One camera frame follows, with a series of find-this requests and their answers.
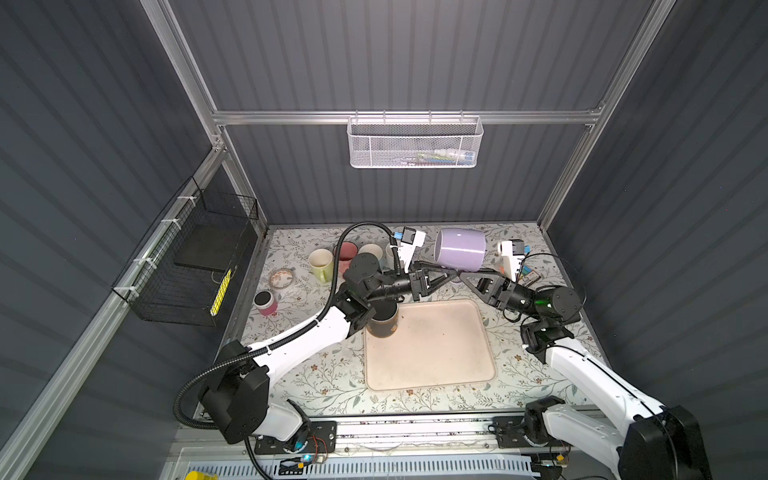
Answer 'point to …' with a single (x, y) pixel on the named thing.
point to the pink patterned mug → (348, 251)
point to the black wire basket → (191, 264)
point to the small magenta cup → (265, 302)
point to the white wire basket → (414, 142)
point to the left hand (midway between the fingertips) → (457, 274)
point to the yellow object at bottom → (195, 475)
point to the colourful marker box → (528, 276)
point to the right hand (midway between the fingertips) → (463, 286)
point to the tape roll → (281, 278)
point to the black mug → (384, 322)
